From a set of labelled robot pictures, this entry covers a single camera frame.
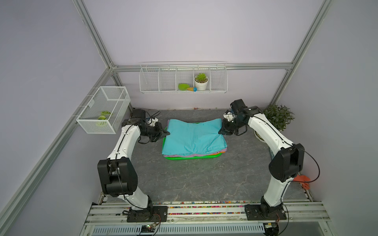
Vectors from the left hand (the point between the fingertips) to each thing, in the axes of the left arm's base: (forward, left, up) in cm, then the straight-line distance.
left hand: (169, 133), depth 81 cm
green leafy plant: (+6, -66, +1) cm, 66 cm away
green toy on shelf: (+34, -9, +6) cm, 35 cm away
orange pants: (-9, -26, -10) cm, 29 cm away
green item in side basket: (+8, +33, +10) cm, 36 cm away
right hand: (+1, -28, -2) cm, 28 cm away
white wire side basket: (+21, +32, +9) cm, 39 cm away
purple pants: (-10, -12, -8) cm, 18 cm away
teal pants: (-1, -8, -4) cm, 9 cm away
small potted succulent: (+29, -20, +12) cm, 38 cm away
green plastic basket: (-11, -7, -10) cm, 16 cm away
